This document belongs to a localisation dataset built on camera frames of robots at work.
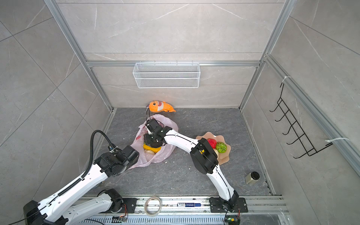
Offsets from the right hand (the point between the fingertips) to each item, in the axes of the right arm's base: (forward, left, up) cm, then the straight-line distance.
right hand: (147, 139), depth 90 cm
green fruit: (-6, -48, -2) cm, 48 cm away
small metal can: (-25, -61, -1) cm, 65 cm away
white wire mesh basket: (+42, -12, +21) cm, 48 cm away
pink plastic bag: (-9, -13, +1) cm, 16 cm away
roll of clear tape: (-38, -10, -8) cm, 40 cm away
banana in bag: (-4, -4, -7) cm, 9 cm away
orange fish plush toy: (+32, -2, -1) cm, 32 cm away
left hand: (-15, +6, +4) cm, 17 cm away
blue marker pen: (-36, -26, -8) cm, 45 cm away
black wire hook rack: (-8, -79, +22) cm, 82 cm away
